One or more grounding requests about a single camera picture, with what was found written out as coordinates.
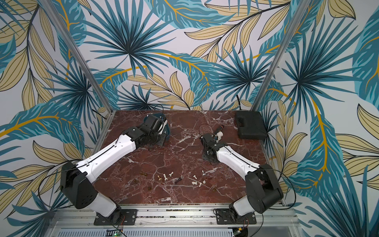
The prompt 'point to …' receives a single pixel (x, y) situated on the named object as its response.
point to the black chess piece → (179, 178)
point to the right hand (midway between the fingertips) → (208, 155)
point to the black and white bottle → (219, 129)
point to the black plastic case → (250, 125)
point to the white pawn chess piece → (170, 175)
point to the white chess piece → (166, 178)
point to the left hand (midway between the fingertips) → (161, 138)
